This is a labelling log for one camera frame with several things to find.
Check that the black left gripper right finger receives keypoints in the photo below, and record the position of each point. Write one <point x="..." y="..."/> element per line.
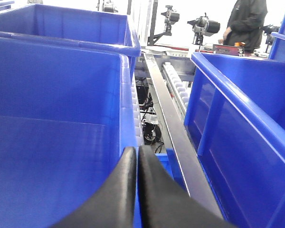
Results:
<point x="168" y="209"/>

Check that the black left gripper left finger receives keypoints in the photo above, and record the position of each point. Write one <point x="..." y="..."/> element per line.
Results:
<point x="111" y="206"/>

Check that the person's hand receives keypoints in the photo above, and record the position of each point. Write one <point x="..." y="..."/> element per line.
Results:
<point x="227" y="33"/>

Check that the steel flow rack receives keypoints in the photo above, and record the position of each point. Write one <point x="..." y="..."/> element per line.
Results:
<point x="175" y="133"/>

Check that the row of blue bins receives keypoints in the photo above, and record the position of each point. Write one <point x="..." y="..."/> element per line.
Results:
<point x="240" y="142"/>

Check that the blue plastic bin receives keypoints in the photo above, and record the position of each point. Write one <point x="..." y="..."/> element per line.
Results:
<point x="50" y="95"/>
<point x="73" y="26"/>
<point x="1" y="6"/>

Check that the black red equipment case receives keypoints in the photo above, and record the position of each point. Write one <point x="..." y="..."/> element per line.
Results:
<point x="228" y="50"/>

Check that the person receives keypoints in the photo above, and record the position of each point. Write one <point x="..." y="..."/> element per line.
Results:
<point x="247" y="23"/>

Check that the black tripod device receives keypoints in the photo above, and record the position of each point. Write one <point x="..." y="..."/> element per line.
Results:
<point x="270" y="31"/>

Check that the black camera on stand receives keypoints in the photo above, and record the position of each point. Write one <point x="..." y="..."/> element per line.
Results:
<point x="108" y="6"/>
<point x="171" y="17"/>
<point x="207" y="26"/>

